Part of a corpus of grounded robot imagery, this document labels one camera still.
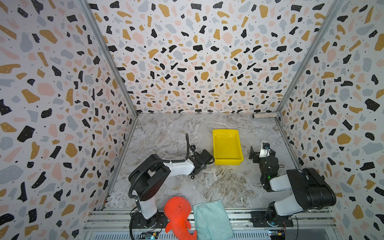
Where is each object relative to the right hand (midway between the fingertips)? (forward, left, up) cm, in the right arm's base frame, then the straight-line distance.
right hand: (259, 144), depth 89 cm
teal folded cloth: (-39, +29, -10) cm, 49 cm away
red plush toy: (-35, +45, -3) cm, 58 cm away
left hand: (-7, +35, -9) cm, 37 cm away
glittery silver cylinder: (+35, -17, -11) cm, 40 cm away
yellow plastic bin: (+4, +18, -10) cm, 21 cm away
